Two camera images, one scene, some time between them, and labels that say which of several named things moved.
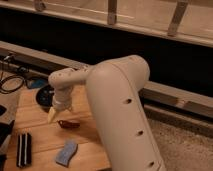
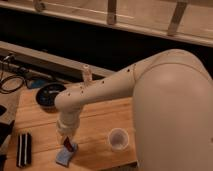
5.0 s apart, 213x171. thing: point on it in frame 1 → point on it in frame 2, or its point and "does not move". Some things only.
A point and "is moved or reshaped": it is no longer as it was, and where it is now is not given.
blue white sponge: [64, 155] does not move
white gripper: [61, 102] → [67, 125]
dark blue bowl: [44, 97] does not move
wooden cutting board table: [71, 142] does not move
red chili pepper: [69, 124] is moved or reshaped
